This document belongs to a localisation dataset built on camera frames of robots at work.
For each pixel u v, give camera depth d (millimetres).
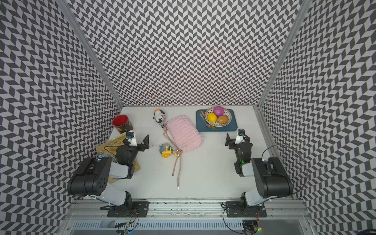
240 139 780
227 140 885
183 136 955
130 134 757
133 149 739
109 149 915
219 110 1081
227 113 1109
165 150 869
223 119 1049
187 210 741
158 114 1067
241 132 754
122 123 942
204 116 1085
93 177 449
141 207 738
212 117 1063
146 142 847
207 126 1085
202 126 1083
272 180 449
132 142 786
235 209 720
